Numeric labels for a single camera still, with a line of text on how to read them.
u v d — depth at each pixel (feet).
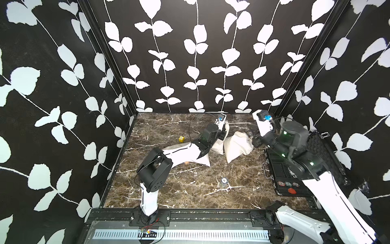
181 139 3.46
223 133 2.51
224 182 2.62
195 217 2.47
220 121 2.36
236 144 2.99
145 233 2.30
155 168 1.76
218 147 3.04
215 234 2.30
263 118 1.61
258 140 1.80
